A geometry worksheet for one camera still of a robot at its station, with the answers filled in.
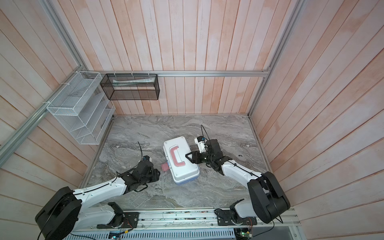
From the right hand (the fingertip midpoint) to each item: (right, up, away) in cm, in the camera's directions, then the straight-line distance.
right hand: (189, 155), depth 86 cm
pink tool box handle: (-9, 0, -2) cm, 10 cm away
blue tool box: (-1, -14, -3) cm, 15 cm away
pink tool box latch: (-15, -7, +2) cm, 16 cm away
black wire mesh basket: (-39, +44, +12) cm, 60 cm away
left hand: (-19, -13, +1) cm, 23 cm away
